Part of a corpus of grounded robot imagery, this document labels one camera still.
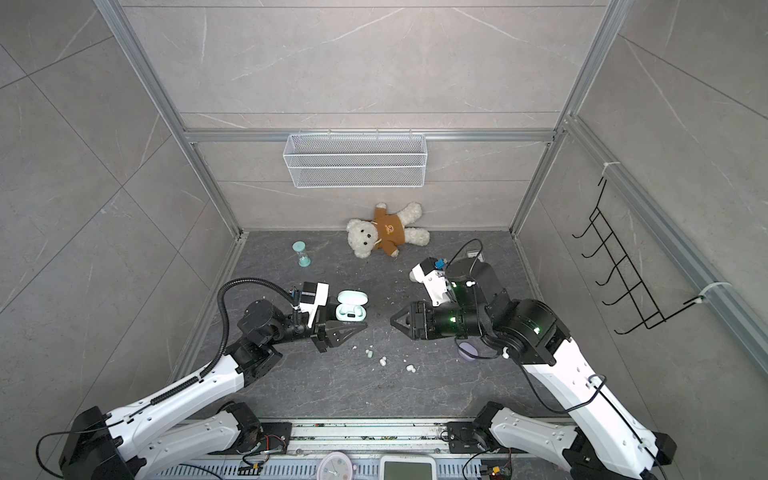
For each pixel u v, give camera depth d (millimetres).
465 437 733
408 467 663
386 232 1100
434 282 528
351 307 578
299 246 1032
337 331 556
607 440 358
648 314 584
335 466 684
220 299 475
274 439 730
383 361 856
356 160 1004
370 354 866
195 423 563
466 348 883
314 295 512
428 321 483
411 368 839
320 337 543
